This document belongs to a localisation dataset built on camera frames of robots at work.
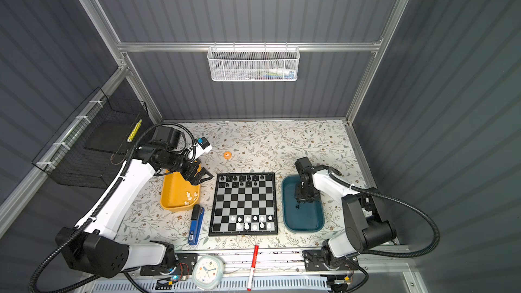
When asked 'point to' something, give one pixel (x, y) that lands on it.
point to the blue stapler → (198, 213)
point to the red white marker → (253, 267)
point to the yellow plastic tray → (177, 194)
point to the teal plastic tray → (300, 217)
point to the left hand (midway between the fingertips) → (203, 168)
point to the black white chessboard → (244, 204)
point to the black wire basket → (90, 148)
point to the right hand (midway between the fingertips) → (305, 199)
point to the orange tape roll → (227, 155)
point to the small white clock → (207, 272)
